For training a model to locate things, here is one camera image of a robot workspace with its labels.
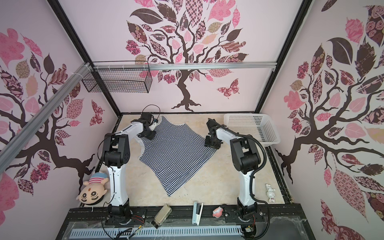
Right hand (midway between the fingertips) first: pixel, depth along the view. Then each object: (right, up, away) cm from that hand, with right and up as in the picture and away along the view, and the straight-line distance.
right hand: (209, 143), depth 101 cm
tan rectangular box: (-26, -32, -29) cm, 51 cm away
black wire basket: (-58, +45, -6) cm, 74 cm away
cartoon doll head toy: (-61, -21, -27) cm, 70 cm away
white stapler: (-9, -30, -27) cm, 41 cm away
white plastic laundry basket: (+40, +12, +10) cm, 43 cm away
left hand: (-43, +5, +4) cm, 43 cm away
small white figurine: (+32, -24, -21) cm, 45 cm away
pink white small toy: (+1, -30, -30) cm, 42 cm away
